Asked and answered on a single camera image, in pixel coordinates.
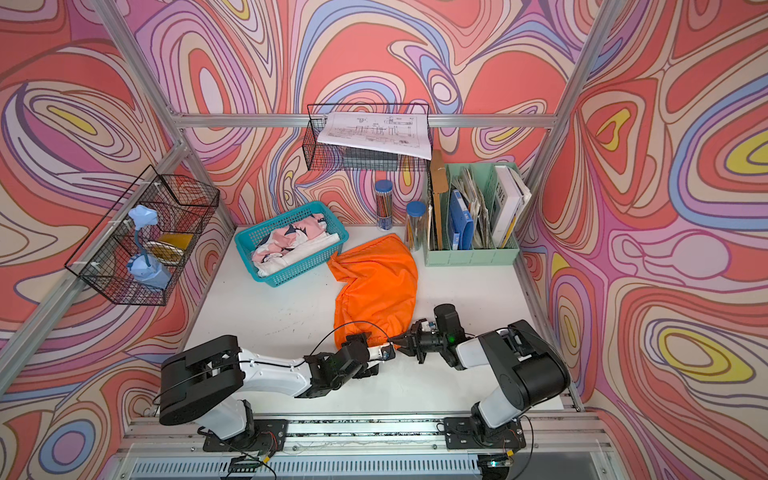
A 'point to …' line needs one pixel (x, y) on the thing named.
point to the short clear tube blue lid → (416, 226)
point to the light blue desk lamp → (140, 267)
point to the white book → (517, 193)
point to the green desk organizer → (476, 221)
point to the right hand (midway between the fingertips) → (390, 347)
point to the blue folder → (462, 227)
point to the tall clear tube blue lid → (384, 204)
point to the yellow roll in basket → (169, 248)
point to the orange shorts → (381, 290)
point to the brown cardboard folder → (439, 185)
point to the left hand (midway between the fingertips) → (375, 344)
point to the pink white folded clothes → (290, 242)
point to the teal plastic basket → (247, 240)
